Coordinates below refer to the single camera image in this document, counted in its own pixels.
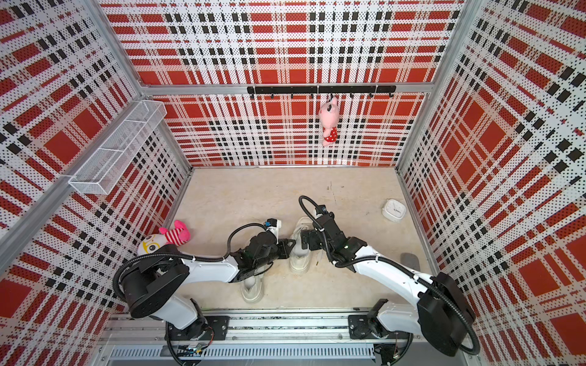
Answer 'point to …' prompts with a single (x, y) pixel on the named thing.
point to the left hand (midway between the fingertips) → (299, 242)
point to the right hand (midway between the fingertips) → (315, 232)
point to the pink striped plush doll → (152, 243)
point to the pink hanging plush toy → (329, 114)
